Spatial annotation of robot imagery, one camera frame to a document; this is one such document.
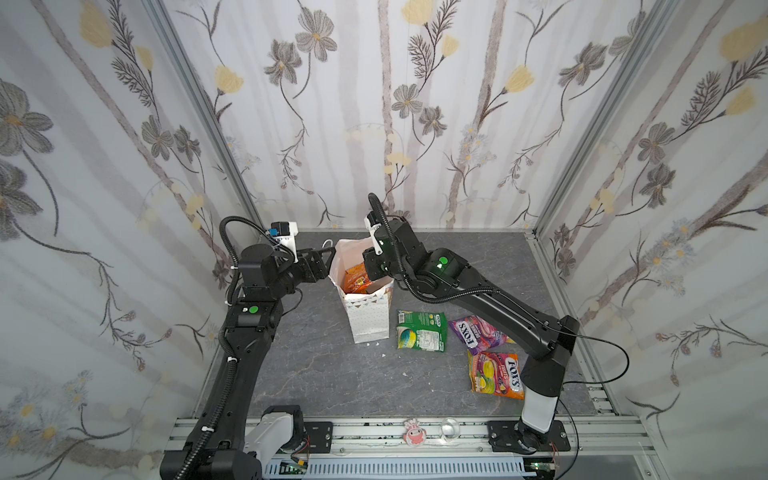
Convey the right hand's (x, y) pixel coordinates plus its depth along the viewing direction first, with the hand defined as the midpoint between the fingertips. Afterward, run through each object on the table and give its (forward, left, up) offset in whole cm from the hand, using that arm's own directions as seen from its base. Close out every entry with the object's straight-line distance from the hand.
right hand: (363, 243), depth 69 cm
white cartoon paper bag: (-9, -2, -18) cm, 20 cm away
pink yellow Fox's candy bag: (-20, -38, -30) cm, 52 cm away
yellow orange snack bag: (0, +3, -17) cm, 17 cm away
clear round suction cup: (-33, -24, -34) cm, 53 cm away
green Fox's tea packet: (-7, -18, -32) cm, 38 cm away
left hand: (+1, +11, -2) cm, 11 cm away
